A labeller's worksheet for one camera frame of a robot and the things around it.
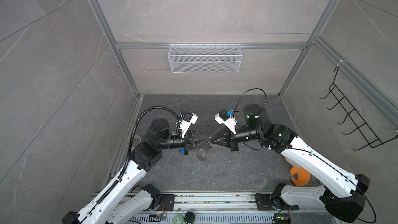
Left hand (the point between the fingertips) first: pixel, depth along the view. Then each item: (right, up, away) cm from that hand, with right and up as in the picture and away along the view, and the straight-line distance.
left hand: (208, 137), depth 58 cm
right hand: (+1, -1, +2) cm, 3 cm away
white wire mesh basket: (0, +44, +43) cm, 61 cm away
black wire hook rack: (+64, -1, +1) cm, 64 cm away
